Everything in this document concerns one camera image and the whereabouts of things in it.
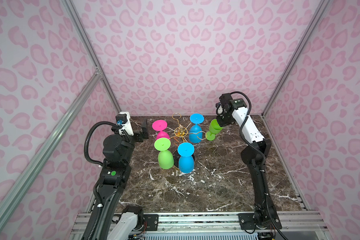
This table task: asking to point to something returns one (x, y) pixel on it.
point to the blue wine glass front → (186, 159)
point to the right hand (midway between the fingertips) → (223, 122)
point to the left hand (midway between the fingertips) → (134, 116)
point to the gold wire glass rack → (182, 132)
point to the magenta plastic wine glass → (160, 125)
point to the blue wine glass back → (196, 118)
